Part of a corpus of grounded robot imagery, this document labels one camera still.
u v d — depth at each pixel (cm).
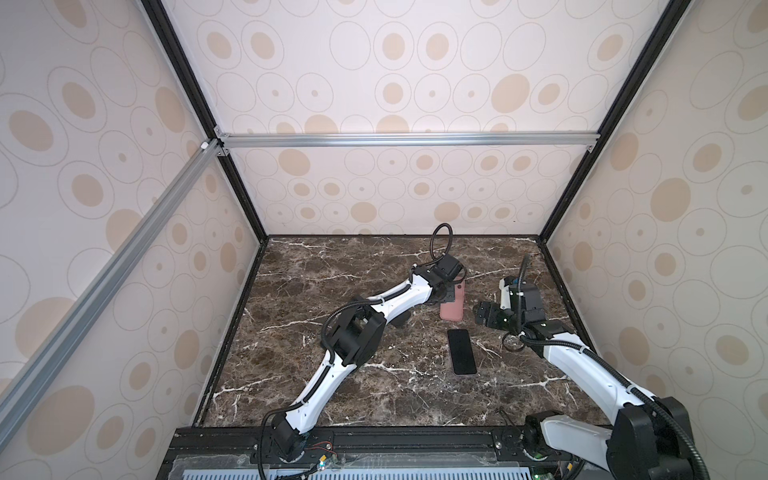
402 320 97
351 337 60
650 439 39
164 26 69
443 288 75
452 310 96
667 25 69
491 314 76
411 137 92
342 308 55
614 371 47
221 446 75
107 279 55
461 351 89
